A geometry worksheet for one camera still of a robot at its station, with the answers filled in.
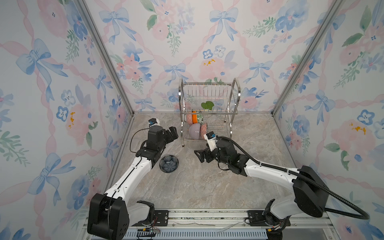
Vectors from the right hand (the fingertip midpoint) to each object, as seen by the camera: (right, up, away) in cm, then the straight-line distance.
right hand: (200, 147), depth 81 cm
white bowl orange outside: (-3, +17, +18) cm, 25 cm away
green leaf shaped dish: (+4, +24, +5) cm, 25 cm away
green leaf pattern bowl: (+1, +17, +27) cm, 32 cm away
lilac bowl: (-3, +9, +11) cm, 14 cm away
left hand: (-16, +10, +1) cm, 19 cm away
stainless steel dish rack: (+4, +21, +3) cm, 22 cm away
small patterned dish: (+3, +9, +11) cm, 14 cm away
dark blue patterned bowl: (-18, -11, +9) cm, 23 cm away
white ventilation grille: (+25, -40, -11) cm, 48 cm away
